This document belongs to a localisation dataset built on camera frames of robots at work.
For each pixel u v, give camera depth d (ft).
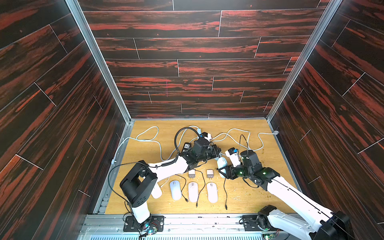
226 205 2.58
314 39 2.51
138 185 1.50
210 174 2.93
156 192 2.75
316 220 1.35
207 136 2.56
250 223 2.40
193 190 2.70
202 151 2.15
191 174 2.90
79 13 2.23
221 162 2.57
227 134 3.54
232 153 2.34
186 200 2.68
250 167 1.98
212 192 2.71
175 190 2.74
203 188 2.81
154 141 3.49
